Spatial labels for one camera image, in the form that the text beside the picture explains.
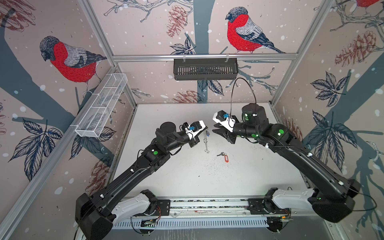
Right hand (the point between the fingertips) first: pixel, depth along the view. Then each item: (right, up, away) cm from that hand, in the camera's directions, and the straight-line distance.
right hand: (212, 128), depth 65 cm
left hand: (-4, +1, -2) cm, 4 cm away
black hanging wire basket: (-9, +40, +42) cm, 58 cm away
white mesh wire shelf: (-58, +7, +10) cm, 59 cm away
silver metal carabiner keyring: (-3, -6, +5) cm, 9 cm away
